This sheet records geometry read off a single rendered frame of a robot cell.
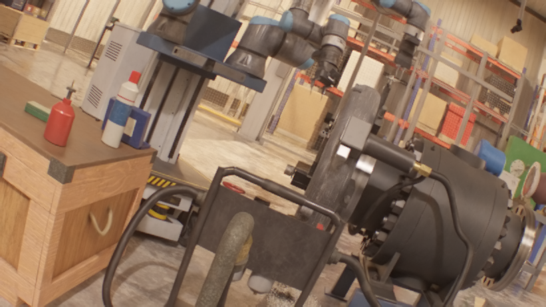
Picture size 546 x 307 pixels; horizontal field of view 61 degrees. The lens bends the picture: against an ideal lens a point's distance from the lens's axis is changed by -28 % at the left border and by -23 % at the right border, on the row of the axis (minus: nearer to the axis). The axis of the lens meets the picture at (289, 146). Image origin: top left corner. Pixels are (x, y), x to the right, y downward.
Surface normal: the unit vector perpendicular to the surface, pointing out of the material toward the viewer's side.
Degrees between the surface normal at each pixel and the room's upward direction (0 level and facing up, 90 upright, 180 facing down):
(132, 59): 90
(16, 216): 90
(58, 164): 90
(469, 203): 65
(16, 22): 90
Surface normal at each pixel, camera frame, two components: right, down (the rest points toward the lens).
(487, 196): 0.21, -0.56
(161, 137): 0.61, 0.32
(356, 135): 0.09, -0.32
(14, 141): -0.07, 0.04
